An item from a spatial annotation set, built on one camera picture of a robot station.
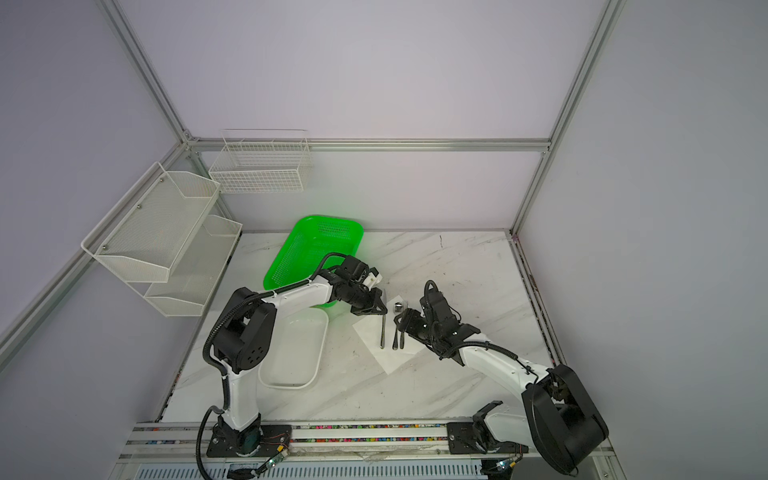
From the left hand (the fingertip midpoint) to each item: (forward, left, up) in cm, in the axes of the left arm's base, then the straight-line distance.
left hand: (386, 311), depth 90 cm
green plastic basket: (+28, +33, -5) cm, 43 cm away
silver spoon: (-7, -3, -7) cm, 11 cm away
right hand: (-5, -4, +3) cm, 7 cm away
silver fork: (-6, -5, -6) cm, 10 cm away
